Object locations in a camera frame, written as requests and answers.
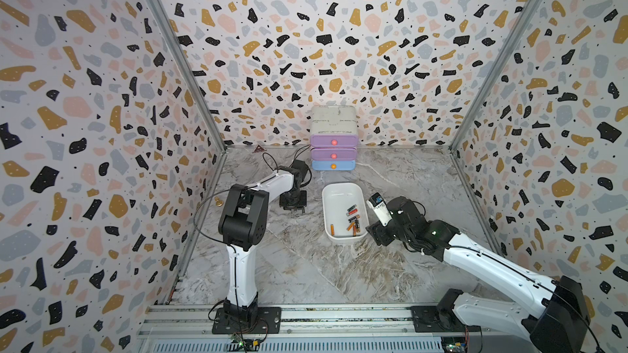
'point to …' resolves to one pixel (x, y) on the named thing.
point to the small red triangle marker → (258, 149)
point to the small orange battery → (332, 230)
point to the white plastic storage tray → (345, 211)
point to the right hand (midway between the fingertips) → (374, 222)
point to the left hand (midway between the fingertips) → (299, 206)
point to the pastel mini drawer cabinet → (334, 138)
